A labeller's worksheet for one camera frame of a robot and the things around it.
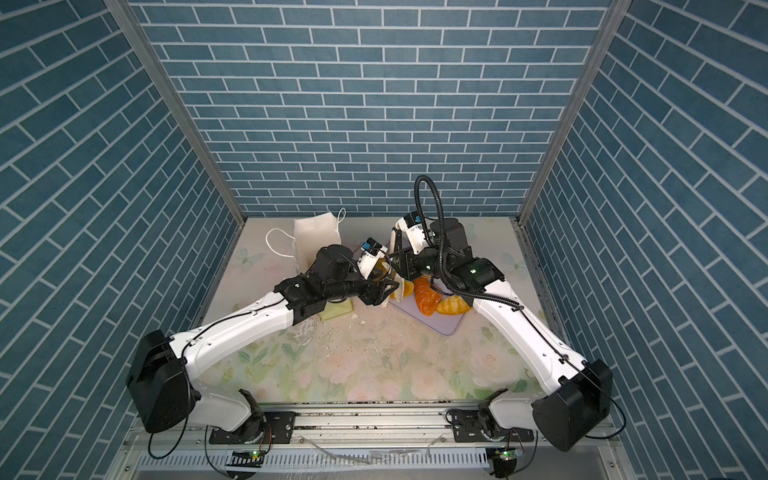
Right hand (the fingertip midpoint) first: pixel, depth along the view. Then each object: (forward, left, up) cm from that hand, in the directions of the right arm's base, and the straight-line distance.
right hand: (389, 252), depth 73 cm
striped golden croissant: (+1, -19, -25) cm, 31 cm away
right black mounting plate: (-31, -22, -29) cm, 48 cm away
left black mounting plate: (-35, +25, -29) cm, 52 cm away
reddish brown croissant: (+3, -11, -26) cm, 28 cm away
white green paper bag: (+12, +25, -8) cm, 29 cm away
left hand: (-3, -1, -7) cm, 8 cm away
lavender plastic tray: (-3, -17, -30) cm, 34 cm away
